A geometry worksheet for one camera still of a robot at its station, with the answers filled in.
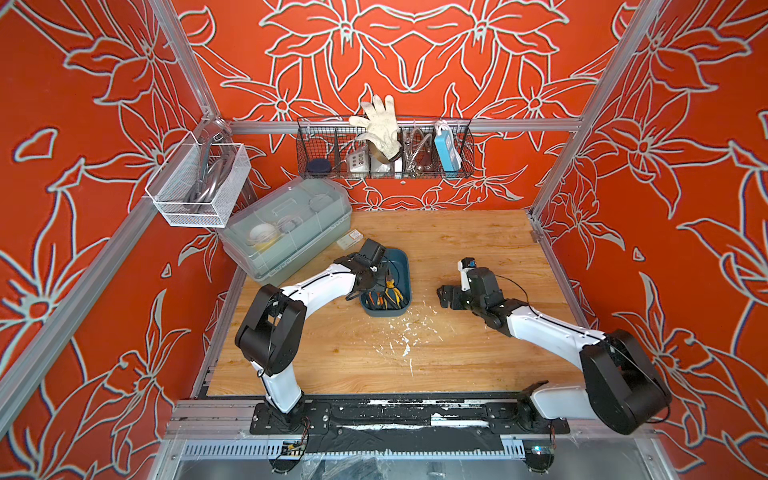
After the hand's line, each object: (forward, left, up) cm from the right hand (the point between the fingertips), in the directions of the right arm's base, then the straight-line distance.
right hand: (444, 289), depth 89 cm
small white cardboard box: (+24, +32, -6) cm, 40 cm away
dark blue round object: (+37, +41, +19) cm, 58 cm away
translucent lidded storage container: (+12, +48, +12) cm, 51 cm away
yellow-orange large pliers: (+1, +14, -5) cm, 15 cm away
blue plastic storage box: (-1, +16, -4) cm, 16 cm away
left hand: (+4, +20, -1) cm, 20 cm away
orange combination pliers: (-1, +20, -5) cm, 20 cm away
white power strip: (+33, +27, +23) cm, 49 cm away
